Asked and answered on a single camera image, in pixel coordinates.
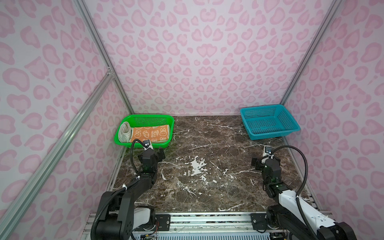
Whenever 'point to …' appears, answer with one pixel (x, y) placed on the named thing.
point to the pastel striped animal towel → (125, 132)
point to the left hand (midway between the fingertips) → (153, 146)
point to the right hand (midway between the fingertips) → (263, 153)
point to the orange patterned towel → (153, 134)
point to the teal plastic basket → (268, 122)
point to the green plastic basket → (146, 120)
